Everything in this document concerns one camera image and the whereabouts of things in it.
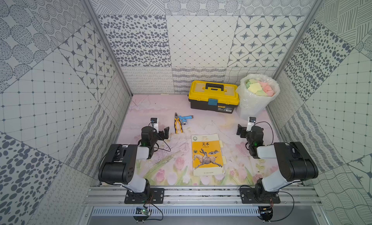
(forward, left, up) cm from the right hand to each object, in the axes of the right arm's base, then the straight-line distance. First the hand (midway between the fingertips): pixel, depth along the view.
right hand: (246, 126), depth 95 cm
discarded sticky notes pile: (+16, -8, +21) cm, 27 cm away
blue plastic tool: (+8, +42, -3) cm, 43 cm away
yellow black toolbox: (+16, +22, +12) cm, 30 cm away
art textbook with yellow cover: (-18, +27, -5) cm, 33 cm away
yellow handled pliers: (+6, +48, -4) cm, 49 cm away
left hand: (-1, +58, +3) cm, 58 cm away
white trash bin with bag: (+5, 0, +17) cm, 17 cm away
